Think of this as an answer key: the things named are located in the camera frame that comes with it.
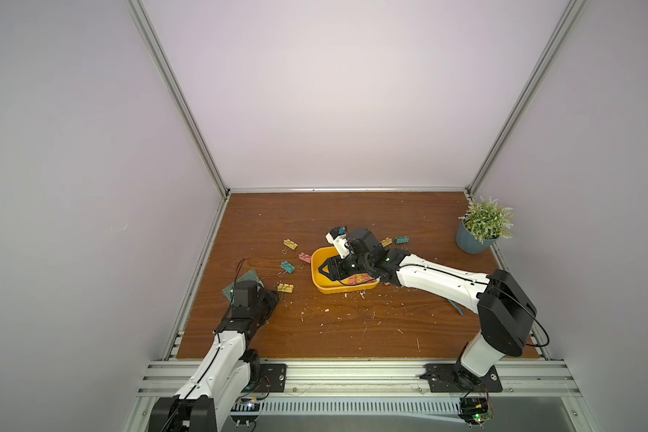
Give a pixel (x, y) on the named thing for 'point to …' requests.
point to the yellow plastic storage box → (331, 286)
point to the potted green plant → (483, 222)
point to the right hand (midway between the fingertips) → (324, 262)
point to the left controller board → (245, 411)
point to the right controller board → (475, 411)
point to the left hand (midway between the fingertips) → (281, 290)
